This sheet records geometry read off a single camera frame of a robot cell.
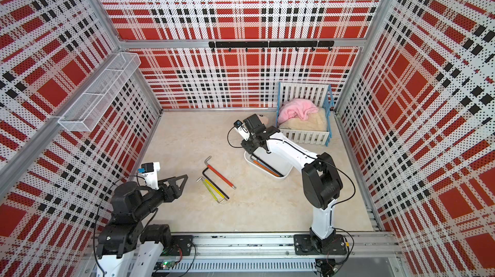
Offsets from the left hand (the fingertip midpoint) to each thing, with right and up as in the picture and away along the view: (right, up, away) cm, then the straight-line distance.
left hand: (185, 177), depth 71 cm
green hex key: (+6, -12, +17) cm, 22 cm away
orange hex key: (+31, -1, +22) cm, 38 cm away
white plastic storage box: (+36, +2, +26) cm, 45 cm away
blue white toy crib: (+63, +38, +37) cm, 82 cm away
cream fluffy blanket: (+60, +22, +33) cm, 72 cm away
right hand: (+24, +12, +19) cm, 33 cm away
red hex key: (+7, -4, +22) cm, 24 cm away
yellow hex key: (+3, -7, +19) cm, 21 cm away
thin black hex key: (0, -4, +22) cm, 23 cm away
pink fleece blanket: (+47, +30, +28) cm, 62 cm away
